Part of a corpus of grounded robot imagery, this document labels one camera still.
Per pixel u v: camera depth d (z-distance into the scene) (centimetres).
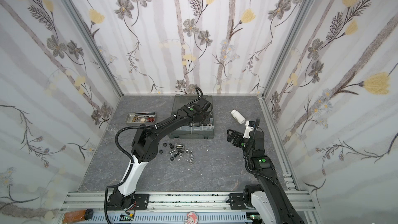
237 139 71
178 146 93
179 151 90
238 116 105
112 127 95
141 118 105
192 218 67
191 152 90
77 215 67
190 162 86
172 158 88
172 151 90
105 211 69
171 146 92
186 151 90
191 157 88
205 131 100
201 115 70
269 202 52
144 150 56
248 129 72
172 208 73
